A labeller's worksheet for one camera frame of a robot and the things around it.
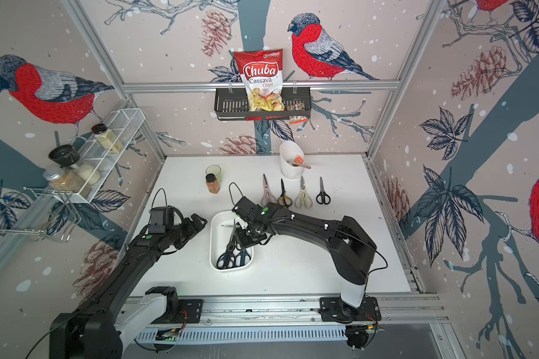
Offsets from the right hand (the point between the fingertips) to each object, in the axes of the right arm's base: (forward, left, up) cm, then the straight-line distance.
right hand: (240, 244), depth 79 cm
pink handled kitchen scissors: (+27, -8, -9) cm, 30 cm away
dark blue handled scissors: (-2, 0, -10) cm, 10 cm away
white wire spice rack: (+23, +51, +23) cm, 61 cm away
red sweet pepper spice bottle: (+29, +18, -3) cm, 34 cm away
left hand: (+8, +15, +1) cm, 17 cm away
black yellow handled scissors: (+26, -16, -9) cm, 32 cm away
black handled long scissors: (-3, +5, -8) cm, 10 cm away
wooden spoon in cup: (+43, -20, -2) cm, 47 cm away
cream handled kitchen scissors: (+28, -25, -9) cm, 38 cm away
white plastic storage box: (+10, +11, -10) cm, 18 cm away
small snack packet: (+44, -20, +23) cm, 54 cm away
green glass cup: (+40, +20, -5) cm, 45 cm away
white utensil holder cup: (+46, -17, +3) cm, 49 cm away
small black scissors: (+28, -34, -10) cm, 45 cm away
